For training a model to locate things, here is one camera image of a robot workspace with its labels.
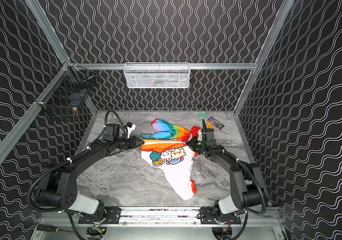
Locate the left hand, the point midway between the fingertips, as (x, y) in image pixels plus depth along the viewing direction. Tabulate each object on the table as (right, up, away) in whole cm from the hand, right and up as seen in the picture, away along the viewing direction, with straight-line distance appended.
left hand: (147, 143), depth 84 cm
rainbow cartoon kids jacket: (+11, -6, +8) cm, 15 cm away
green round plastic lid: (+38, +19, +33) cm, 54 cm away
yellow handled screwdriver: (-44, -38, -14) cm, 60 cm away
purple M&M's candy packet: (+46, +12, +28) cm, 56 cm away
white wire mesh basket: (+1, +53, +42) cm, 67 cm away
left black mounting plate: (-16, -34, -9) cm, 39 cm away
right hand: (+23, 0, +7) cm, 24 cm away
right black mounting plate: (+31, -35, -11) cm, 48 cm away
